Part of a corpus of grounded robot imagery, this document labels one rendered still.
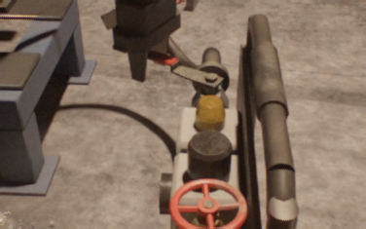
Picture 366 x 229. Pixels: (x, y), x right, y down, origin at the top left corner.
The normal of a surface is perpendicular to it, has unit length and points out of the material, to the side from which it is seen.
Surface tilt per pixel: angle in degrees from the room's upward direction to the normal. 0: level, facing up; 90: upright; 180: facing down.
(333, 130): 0
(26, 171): 90
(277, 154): 15
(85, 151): 0
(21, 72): 0
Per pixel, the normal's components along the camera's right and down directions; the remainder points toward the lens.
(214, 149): 0.00, -0.81
